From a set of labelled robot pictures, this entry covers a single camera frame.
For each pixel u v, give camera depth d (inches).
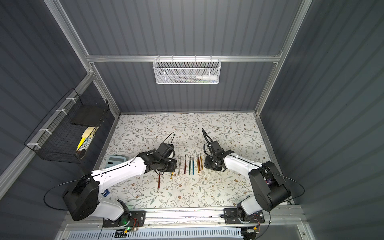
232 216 28.7
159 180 33.9
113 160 36.0
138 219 28.6
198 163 36.8
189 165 36.2
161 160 25.8
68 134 28.7
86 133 29.5
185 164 36.8
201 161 36.9
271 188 17.3
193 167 35.9
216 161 26.3
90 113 31.9
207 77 34.3
